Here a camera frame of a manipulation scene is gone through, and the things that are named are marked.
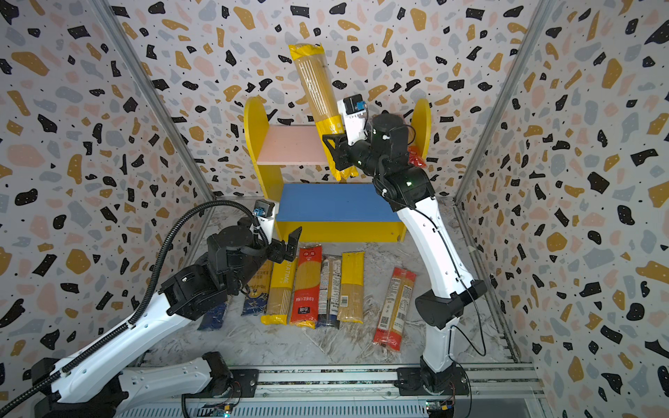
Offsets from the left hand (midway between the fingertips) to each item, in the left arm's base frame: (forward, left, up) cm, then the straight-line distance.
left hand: (282, 219), depth 63 cm
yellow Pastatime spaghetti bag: (-2, +7, -37) cm, 38 cm away
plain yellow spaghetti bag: (-5, -17, -37) cm, 41 cm away
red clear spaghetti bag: (-9, -31, -36) cm, 49 cm away
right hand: (+13, -10, +16) cm, 23 cm away
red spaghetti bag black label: (-1, -2, -34) cm, 34 cm away
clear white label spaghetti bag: (-2, -9, -37) cm, 38 cm away
